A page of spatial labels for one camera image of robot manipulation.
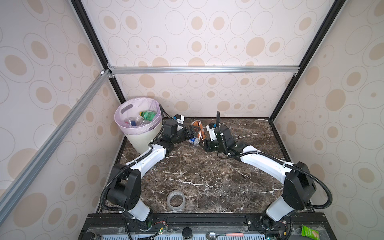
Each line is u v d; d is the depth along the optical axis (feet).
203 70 3.02
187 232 2.05
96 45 2.60
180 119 2.55
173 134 2.24
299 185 1.44
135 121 3.03
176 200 2.67
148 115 2.93
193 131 2.48
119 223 2.45
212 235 2.37
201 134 2.67
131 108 3.04
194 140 3.27
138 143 2.78
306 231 2.30
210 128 2.47
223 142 2.05
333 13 2.26
